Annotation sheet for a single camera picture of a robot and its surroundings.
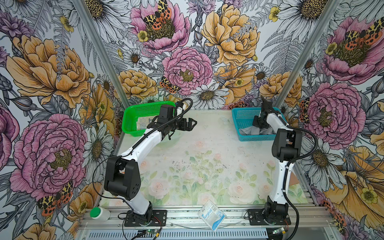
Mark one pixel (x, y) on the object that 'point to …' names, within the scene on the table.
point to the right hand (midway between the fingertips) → (257, 127)
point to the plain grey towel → (255, 130)
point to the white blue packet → (211, 215)
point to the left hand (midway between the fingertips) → (189, 125)
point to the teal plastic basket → (243, 117)
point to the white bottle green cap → (100, 213)
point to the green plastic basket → (131, 113)
